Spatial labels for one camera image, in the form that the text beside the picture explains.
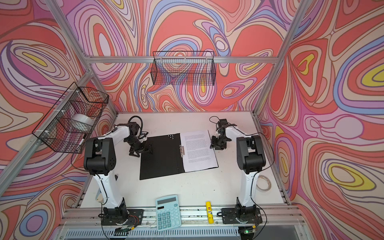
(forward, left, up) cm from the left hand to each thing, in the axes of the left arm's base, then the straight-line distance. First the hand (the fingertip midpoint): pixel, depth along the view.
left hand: (147, 153), depth 96 cm
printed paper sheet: (-1, -34, -1) cm, 34 cm away
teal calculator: (-34, -17, +1) cm, 38 cm away
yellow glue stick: (-32, -38, 0) cm, 50 cm away
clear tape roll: (-19, -73, 0) cm, 76 cm away
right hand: (+3, -44, -1) cm, 44 cm away
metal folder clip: (+3, -23, -1) cm, 23 cm away
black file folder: (-5, -13, 0) cm, 14 cm away
